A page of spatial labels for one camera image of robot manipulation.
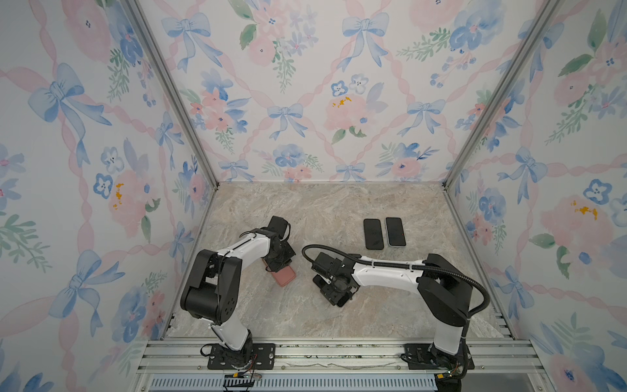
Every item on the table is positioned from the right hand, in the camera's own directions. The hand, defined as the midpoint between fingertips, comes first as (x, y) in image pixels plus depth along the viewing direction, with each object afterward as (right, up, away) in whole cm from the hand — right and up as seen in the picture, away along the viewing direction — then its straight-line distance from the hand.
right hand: (333, 288), depth 88 cm
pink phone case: (-18, +4, +2) cm, 18 cm away
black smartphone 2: (-5, +2, -1) cm, 6 cm away
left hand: (-15, +10, +5) cm, 18 cm away
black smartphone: (+27, +17, +14) cm, 35 cm away
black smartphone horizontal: (+18, +18, +15) cm, 30 cm away
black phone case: (+18, +18, +15) cm, 30 cm away
